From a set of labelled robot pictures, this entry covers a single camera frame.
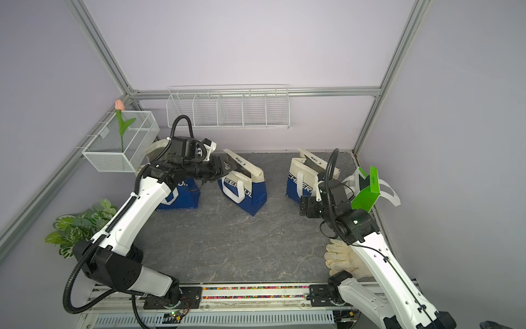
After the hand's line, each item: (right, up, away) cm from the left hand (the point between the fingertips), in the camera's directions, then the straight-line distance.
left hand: (233, 170), depth 72 cm
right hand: (+29, -11, +2) cm, 31 cm away
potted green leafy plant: (-49, -19, -9) cm, 53 cm away
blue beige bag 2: (+27, 0, +10) cm, 29 cm away
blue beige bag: (+3, -6, +8) cm, 11 cm away
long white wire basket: (-7, +31, +26) cm, 41 cm away
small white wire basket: (-50, +7, +5) cm, 51 cm away
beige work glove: (+41, -34, +9) cm, 54 cm away
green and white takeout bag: (+47, -7, 0) cm, 48 cm away
